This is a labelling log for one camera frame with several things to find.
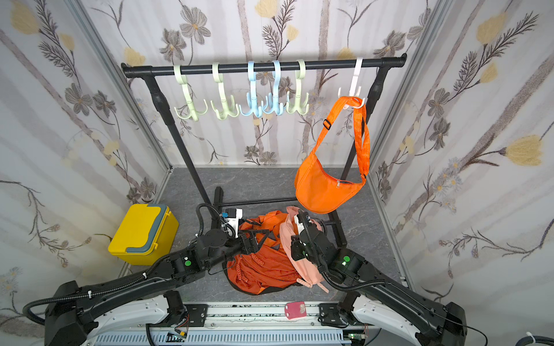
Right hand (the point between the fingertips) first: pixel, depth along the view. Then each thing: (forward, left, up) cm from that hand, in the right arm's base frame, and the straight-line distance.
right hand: (293, 238), depth 74 cm
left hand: (-1, +9, +5) cm, 10 cm away
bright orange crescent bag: (+16, -8, +6) cm, 19 cm away
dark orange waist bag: (+11, +10, -10) cm, 18 cm away
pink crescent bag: (-10, -5, -5) cm, 12 cm away
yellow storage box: (+1, +54, -5) cm, 55 cm away
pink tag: (-20, -2, -16) cm, 26 cm away
